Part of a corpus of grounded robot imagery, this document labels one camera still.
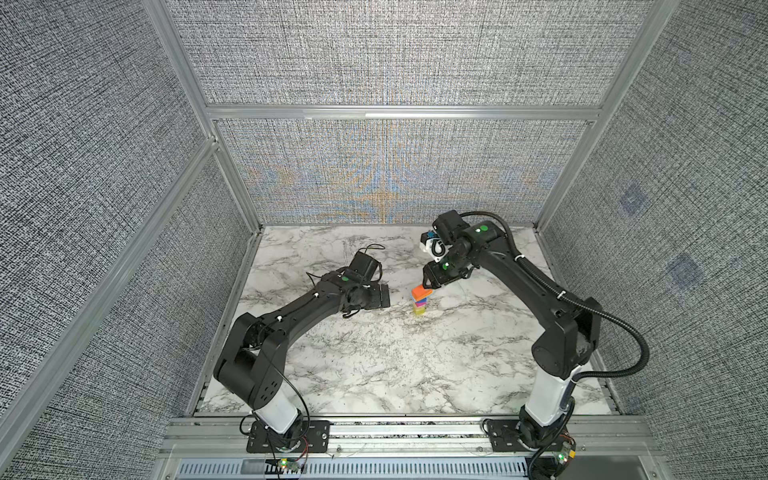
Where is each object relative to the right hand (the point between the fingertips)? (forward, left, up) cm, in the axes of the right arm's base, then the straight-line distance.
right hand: (434, 278), depth 84 cm
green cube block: (-2, +3, -15) cm, 15 cm away
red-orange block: (-2, +4, -4) cm, 6 cm away
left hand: (-2, +17, -8) cm, 19 cm away
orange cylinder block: (-2, +4, -7) cm, 8 cm away
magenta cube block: (-1, +3, -12) cm, 12 cm away
